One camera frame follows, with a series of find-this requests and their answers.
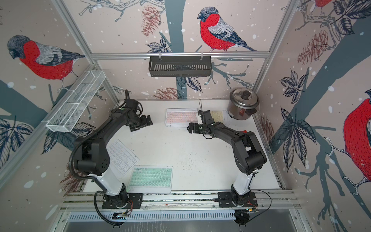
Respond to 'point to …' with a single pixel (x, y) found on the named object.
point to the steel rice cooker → (243, 103)
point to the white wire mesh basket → (64, 120)
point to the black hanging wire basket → (179, 66)
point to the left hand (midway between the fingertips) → (148, 122)
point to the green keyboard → (150, 179)
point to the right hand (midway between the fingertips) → (193, 127)
